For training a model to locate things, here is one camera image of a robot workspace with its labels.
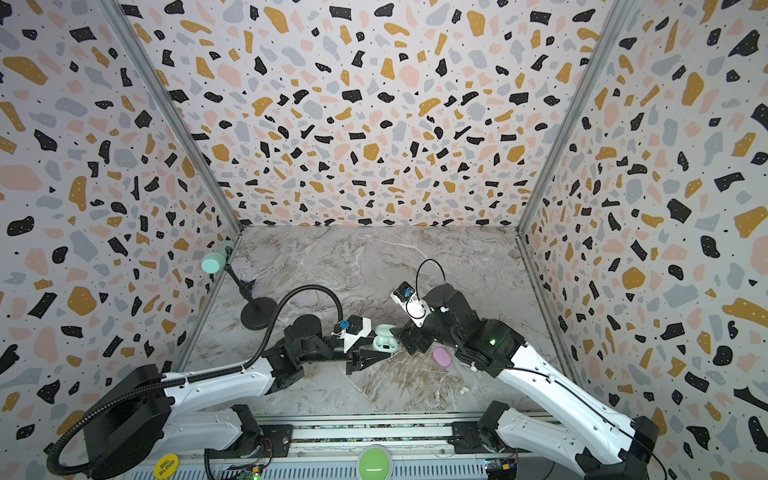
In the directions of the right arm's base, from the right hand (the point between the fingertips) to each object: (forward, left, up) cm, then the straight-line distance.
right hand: (403, 313), depth 69 cm
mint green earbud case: (-5, +4, -5) cm, 8 cm away
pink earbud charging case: (-2, -11, -23) cm, 26 cm away
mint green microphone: (+7, +43, +9) cm, 44 cm away
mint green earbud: (-10, -17, -25) cm, 32 cm away
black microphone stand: (+12, +46, -23) cm, 53 cm away
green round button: (-27, +7, -22) cm, 36 cm away
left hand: (-6, +3, -4) cm, 8 cm away
